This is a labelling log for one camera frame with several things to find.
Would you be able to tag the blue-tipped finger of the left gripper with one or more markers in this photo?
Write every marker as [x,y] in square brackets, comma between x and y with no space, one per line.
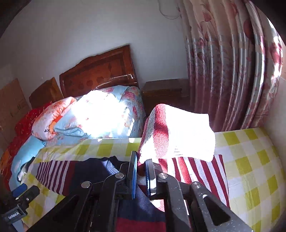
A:
[19,190]

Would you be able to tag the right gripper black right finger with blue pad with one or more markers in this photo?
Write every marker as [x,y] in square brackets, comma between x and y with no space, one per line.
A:
[189,207]

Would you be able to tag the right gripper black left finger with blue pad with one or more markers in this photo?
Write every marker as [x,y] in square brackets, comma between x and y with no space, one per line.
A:
[93,207]

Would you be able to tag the red white striped navy sweater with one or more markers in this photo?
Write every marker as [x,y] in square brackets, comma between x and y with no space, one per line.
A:
[182,143]

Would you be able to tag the red patterned blanket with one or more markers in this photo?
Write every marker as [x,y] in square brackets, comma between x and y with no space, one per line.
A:
[23,131]

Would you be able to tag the orange white floral pillow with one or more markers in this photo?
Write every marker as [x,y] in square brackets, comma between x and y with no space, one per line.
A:
[43,127]

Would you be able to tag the yellow green checkered bed sheet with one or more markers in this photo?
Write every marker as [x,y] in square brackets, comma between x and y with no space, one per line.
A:
[256,179]

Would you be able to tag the brown cardboard box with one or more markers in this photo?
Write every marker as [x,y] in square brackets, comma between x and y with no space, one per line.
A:
[13,107]

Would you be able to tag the light blue floral quilt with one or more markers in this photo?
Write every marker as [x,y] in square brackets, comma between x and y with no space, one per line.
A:
[112,112]

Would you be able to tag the dark wooden nightstand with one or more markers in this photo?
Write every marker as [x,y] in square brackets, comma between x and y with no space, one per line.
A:
[174,92]

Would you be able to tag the brown wooden headboard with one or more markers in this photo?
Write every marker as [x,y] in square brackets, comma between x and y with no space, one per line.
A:
[114,67]

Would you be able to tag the pink floral curtain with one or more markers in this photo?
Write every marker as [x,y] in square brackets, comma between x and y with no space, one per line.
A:
[234,58]

